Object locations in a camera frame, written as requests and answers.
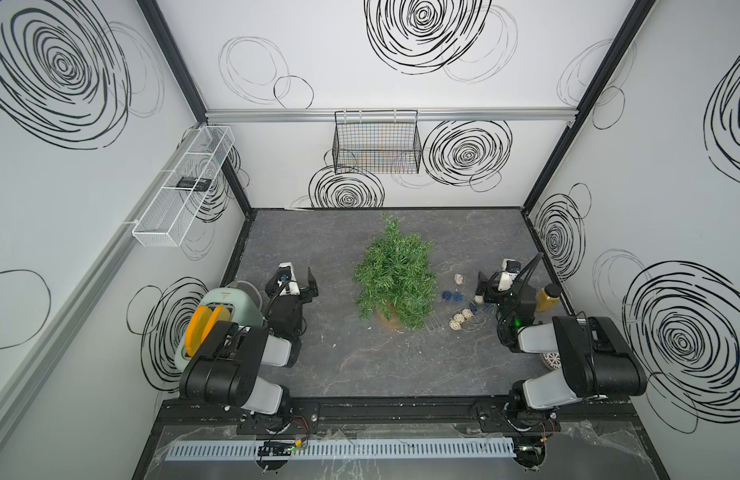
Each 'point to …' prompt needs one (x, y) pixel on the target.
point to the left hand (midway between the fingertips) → (292, 271)
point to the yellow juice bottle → (546, 297)
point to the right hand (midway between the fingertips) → (499, 274)
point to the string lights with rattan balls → (474, 317)
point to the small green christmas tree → (395, 275)
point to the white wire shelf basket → (168, 215)
